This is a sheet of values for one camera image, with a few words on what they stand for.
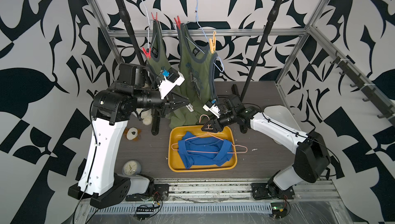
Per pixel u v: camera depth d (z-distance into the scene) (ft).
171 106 1.47
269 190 2.21
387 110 1.65
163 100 1.49
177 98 1.66
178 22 2.25
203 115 2.43
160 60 2.31
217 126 2.25
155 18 2.35
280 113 3.28
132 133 2.99
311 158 1.43
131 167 2.56
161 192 2.43
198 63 2.34
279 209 2.33
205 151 2.72
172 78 1.41
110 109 1.17
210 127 2.46
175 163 2.72
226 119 2.25
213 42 1.86
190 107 1.78
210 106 2.31
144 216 2.26
